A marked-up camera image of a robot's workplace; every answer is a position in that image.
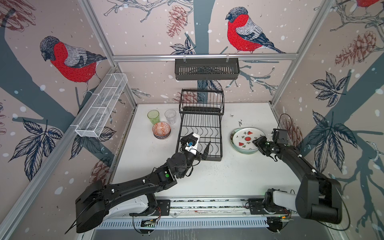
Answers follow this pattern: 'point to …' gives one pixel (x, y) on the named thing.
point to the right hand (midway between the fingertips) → (254, 143)
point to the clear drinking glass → (170, 115)
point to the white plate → (243, 137)
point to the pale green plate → (239, 148)
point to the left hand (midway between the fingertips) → (201, 138)
